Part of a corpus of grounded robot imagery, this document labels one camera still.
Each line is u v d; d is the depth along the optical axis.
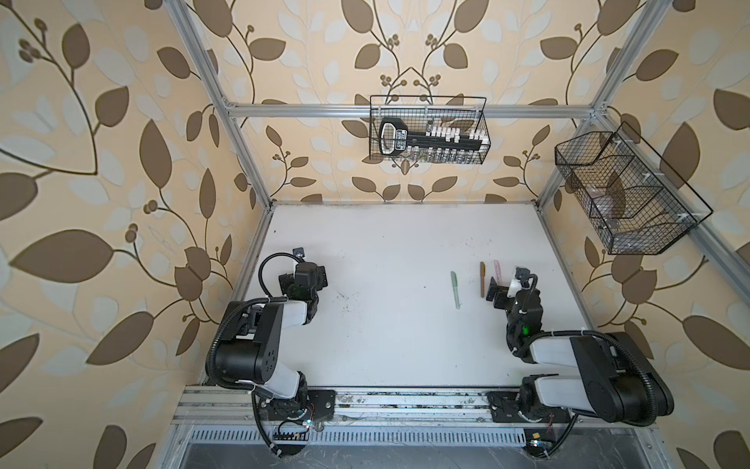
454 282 0.99
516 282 0.78
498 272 0.99
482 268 1.01
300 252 0.83
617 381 0.43
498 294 0.81
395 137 0.84
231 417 0.74
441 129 0.82
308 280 0.74
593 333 0.49
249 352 0.45
